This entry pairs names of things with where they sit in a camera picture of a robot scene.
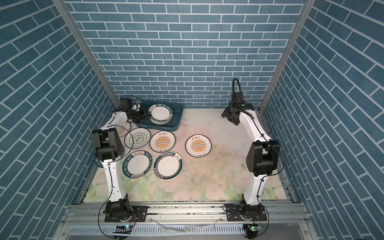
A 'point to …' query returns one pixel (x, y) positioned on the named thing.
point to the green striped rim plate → (169, 166)
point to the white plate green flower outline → (137, 138)
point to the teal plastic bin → (177, 109)
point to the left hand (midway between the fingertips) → (151, 113)
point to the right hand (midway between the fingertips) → (226, 114)
